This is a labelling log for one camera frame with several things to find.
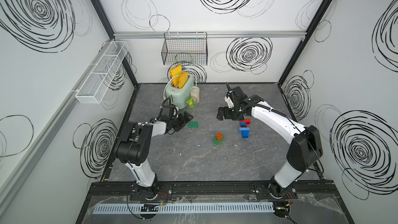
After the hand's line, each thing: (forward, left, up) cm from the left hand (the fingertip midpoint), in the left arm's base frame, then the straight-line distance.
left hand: (189, 120), depth 96 cm
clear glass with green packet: (+13, -1, +2) cm, 13 cm away
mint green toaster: (+11, +7, +11) cm, 17 cm away
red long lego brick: (0, -37, +1) cm, 37 cm away
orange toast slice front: (+18, +4, +18) cm, 25 cm away
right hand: (-4, -20, +11) cm, 24 cm away
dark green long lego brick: (-2, -3, -2) cm, 4 cm away
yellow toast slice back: (+26, +10, +18) cm, 33 cm away
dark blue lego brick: (-6, -35, -3) cm, 36 cm away
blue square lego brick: (-2, -34, 0) cm, 34 cm away
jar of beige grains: (+19, -2, +6) cm, 20 cm away
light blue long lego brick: (-4, -34, 0) cm, 34 cm away
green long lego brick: (-14, -18, -1) cm, 23 cm away
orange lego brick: (-13, -17, +5) cm, 22 cm away
